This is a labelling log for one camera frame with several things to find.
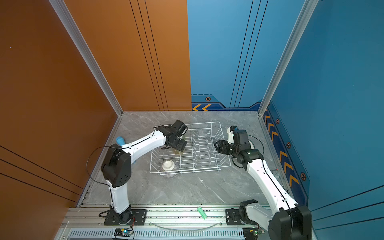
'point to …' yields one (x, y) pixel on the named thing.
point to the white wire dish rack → (200, 154)
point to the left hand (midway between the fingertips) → (179, 143)
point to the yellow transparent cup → (176, 152)
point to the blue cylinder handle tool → (120, 140)
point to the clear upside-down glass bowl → (170, 168)
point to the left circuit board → (122, 232)
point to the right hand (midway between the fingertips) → (219, 144)
